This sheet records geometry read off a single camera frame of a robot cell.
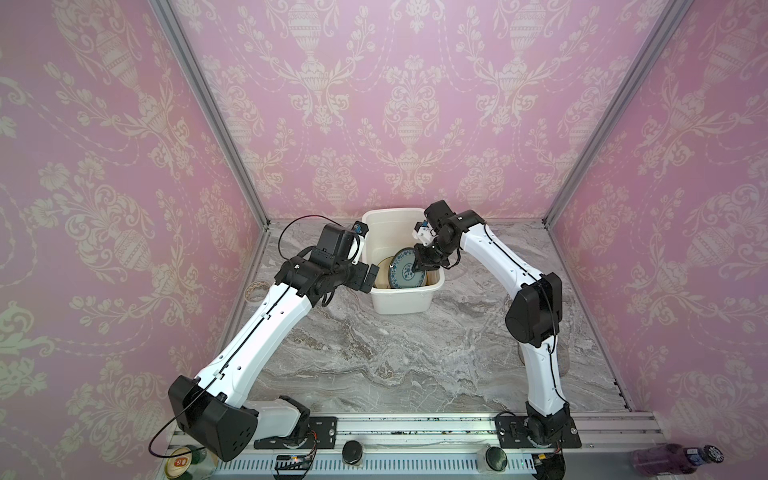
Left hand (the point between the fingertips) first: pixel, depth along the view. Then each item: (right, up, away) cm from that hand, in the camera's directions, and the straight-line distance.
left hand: (360, 266), depth 76 cm
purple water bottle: (+68, -40, -12) cm, 80 cm away
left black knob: (0, -39, -13) cm, 41 cm away
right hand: (+15, -1, +13) cm, 20 cm away
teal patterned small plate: (+11, -3, +16) cm, 19 cm away
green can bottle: (-36, -40, -14) cm, 56 cm away
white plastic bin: (+7, +10, +29) cm, 31 cm away
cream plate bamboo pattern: (+5, -6, +20) cm, 22 cm away
